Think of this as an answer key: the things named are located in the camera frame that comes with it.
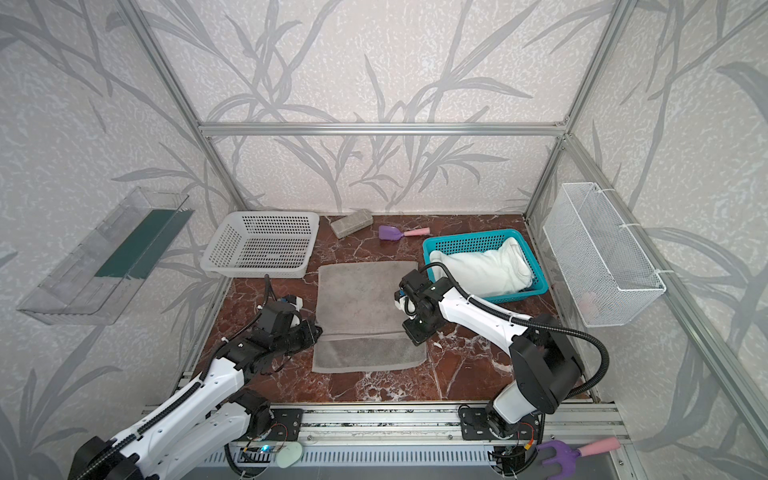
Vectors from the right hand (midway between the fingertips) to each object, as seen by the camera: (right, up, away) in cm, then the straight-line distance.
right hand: (416, 325), depth 84 cm
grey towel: (-16, -2, +4) cm, 17 cm away
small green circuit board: (-38, -26, -14) cm, 48 cm away
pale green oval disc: (-30, -26, -16) cm, 43 cm away
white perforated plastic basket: (-53, +23, +27) cm, 64 cm away
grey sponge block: (-24, +31, +31) cm, 50 cm away
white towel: (+30, +15, +15) cm, 36 cm away
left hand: (-25, +2, -2) cm, 25 cm away
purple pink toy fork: (+35, -27, -15) cm, 46 cm away
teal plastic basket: (+26, +24, +21) cm, 41 cm away
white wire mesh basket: (+39, +17, -24) cm, 48 cm away
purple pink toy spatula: (-8, +27, +31) cm, 42 cm away
